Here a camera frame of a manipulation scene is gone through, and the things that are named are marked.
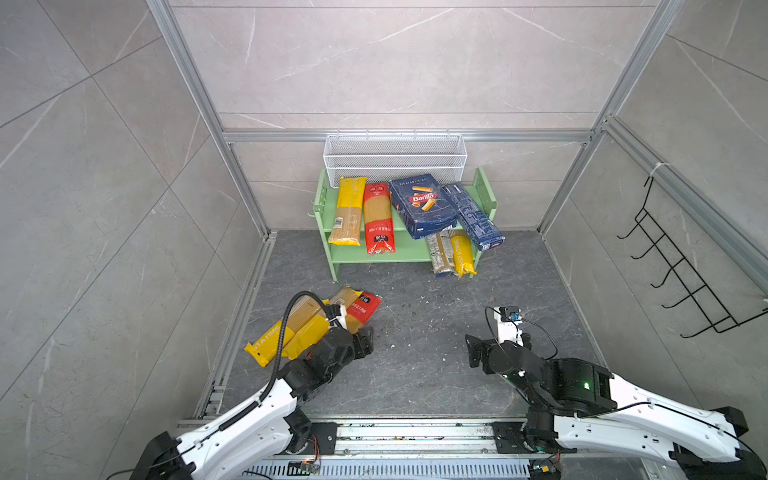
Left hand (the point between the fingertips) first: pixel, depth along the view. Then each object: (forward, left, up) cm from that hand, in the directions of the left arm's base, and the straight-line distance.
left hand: (364, 325), depth 81 cm
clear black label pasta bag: (+22, -24, +4) cm, 33 cm away
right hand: (-8, -29, +8) cm, 31 cm away
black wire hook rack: (-6, -73, +22) cm, 77 cm away
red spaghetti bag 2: (+11, +2, -10) cm, 15 cm away
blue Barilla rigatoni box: (+26, -18, +21) cm, 37 cm away
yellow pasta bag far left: (+9, +20, -8) cm, 24 cm away
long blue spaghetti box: (+19, -32, +19) cm, 42 cm away
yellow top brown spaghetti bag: (+26, +4, +18) cm, 31 cm away
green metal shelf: (+29, -35, +22) cm, 51 cm away
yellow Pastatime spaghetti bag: (+22, -31, +4) cm, 38 cm away
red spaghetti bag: (+17, -5, +18) cm, 26 cm away
